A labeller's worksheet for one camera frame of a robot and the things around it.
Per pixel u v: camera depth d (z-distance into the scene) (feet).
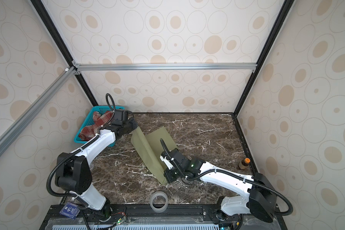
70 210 2.39
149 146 2.76
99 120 3.37
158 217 2.39
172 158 1.87
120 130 2.13
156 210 2.38
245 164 2.79
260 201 1.32
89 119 3.47
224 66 5.43
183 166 1.89
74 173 1.47
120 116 2.24
